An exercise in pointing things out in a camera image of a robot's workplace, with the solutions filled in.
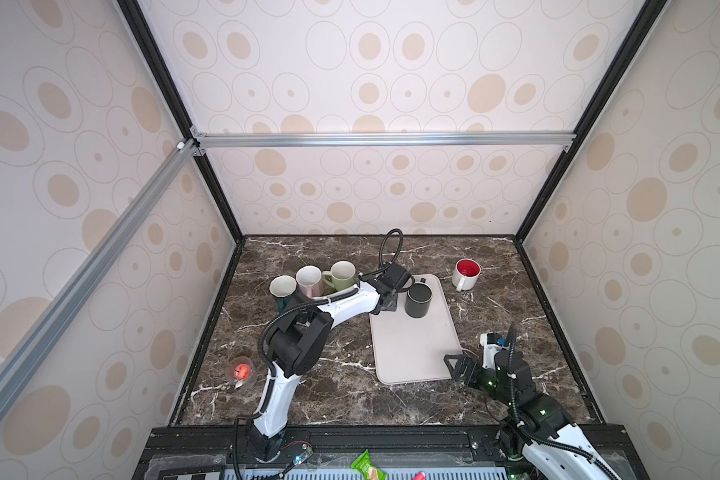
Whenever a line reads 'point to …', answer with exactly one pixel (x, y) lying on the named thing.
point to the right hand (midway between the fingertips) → (457, 361)
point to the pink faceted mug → (308, 279)
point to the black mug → (418, 299)
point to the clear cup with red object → (242, 369)
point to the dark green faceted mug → (282, 288)
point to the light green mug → (341, 276)
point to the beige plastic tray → (410, 349)
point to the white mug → (465, 274)
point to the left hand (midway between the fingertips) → (391, 295)
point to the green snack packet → (364, 464)
